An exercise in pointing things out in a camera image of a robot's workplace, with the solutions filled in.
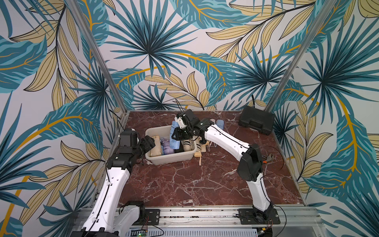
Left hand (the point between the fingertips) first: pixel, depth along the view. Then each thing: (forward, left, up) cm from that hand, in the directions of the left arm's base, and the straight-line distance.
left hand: (149, 144), depth 77 cm
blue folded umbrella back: (+29, -43, -16) cm, 54 cm away
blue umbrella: (+3, -12, -3) cm, 13 cm away
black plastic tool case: (+30, -71, -13) cm, 78 cm away
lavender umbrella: (+11, -5, -16) cm, 20 cm away
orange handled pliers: (+5, -73, -19) cm, 76 cm away
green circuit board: (-37, +1, -22) cm, 43 cm away
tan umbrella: (+3, -1, -11) cm, 12 cm away
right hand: (+8, -12, -3) cm, 14 cm away
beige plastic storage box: (+14, -5, -8) cm, 17 cm away
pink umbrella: (+31, -38, -15) cm, 51 cm away
